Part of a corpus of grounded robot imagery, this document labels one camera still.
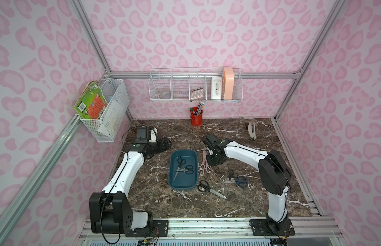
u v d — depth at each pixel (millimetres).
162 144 747
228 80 823
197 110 1125
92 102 719
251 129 1103
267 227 645
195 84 1018
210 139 751
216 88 926
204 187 859
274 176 496
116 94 811
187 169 930
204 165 945
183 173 923
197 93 944
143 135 642
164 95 929
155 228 729
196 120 1141
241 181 884
